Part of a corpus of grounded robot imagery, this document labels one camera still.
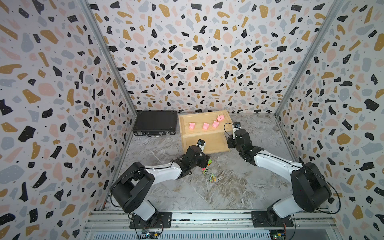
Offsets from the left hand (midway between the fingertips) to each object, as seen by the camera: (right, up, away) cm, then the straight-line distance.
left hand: (207, 154), depth 89 cm
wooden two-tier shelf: (+3, +16, -4) cm, 17 cm away
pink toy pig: (-9, +17, -5) cm, 20 cm away
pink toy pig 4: (+8, +22, -1) cm, 23 cm away
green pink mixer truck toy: (-1, -10, +1) cm, 10 cm away
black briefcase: (-40, +19, +28) cm, 52 cm away
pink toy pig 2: (-1, +17, -6) cm, 18 cm away
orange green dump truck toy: (+2, -5, +4) cm, 7 cm away
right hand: (+15, +11, +1) cm, 19 cm away
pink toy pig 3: (+5, +18, -5) cm, 19 cm away
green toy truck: (+3, -13, -3) cm, 14 cm away
